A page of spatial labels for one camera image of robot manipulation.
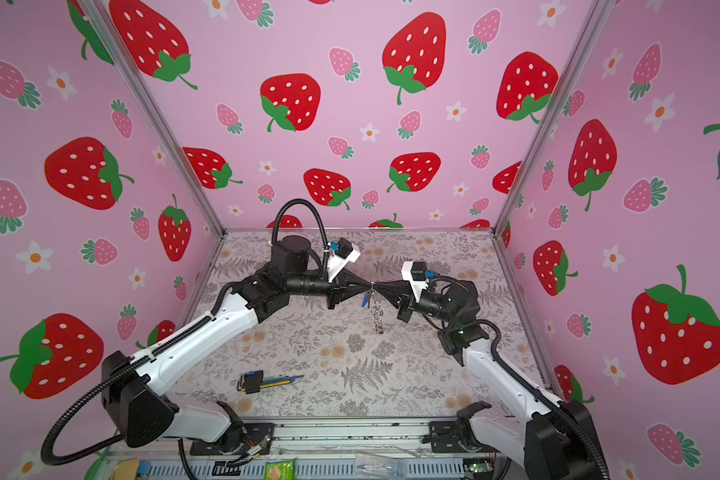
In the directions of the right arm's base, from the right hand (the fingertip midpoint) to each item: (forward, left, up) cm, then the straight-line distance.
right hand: (374, 287), depth 67 cm
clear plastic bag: (-30, -4, -29) cm, 42 cm away
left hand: (0, +1, 0) cm, 1 cm away
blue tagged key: (-1, +2, -4) cm, 4 cm away
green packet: (-34, +19, -29) cm, 49 cm away
